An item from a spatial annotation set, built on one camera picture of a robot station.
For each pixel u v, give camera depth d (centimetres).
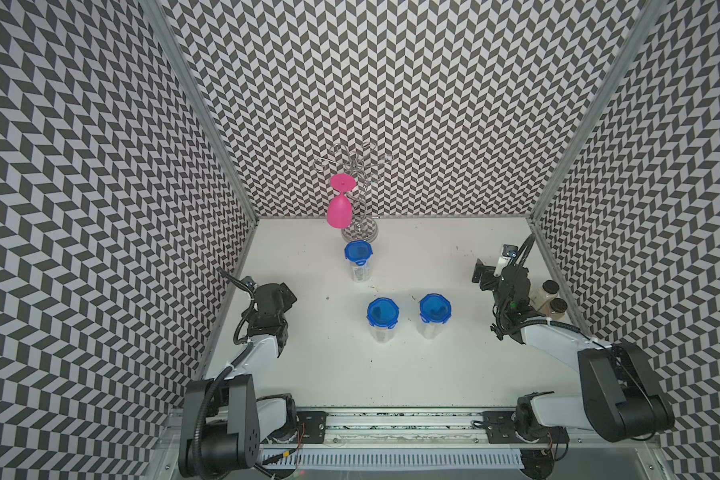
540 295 88
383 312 82
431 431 74
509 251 75
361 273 97
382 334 83
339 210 89
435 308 81
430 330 83
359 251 93
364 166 106
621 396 42
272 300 67
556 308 84
